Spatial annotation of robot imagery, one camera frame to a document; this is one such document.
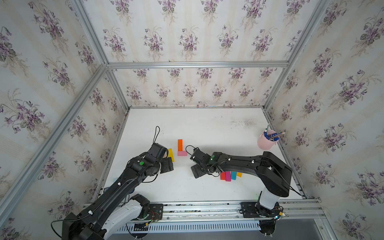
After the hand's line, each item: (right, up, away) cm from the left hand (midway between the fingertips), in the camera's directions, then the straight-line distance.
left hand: (169, 167), depth 78 cm
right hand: (+18, -4, +9) cm, 20 cm away
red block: (+30, -7, +8) cm, 32 cm away
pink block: (+6, +3, +19) cm, 20 cm away
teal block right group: (+36, -7, +6) cm, 37 cm away
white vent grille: (+15, -26, -7) cm, 31 cm away
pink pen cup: (+58, +13, +11) cm, 61 cm away
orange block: (+4, +8, +19) cm, 21 cm away
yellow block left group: (-2, +3, +18) cm, 18 cm away
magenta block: (+33, -7, +6) cm, 34 cm away
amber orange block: (+39, -6, +5) cm, 40 cm away
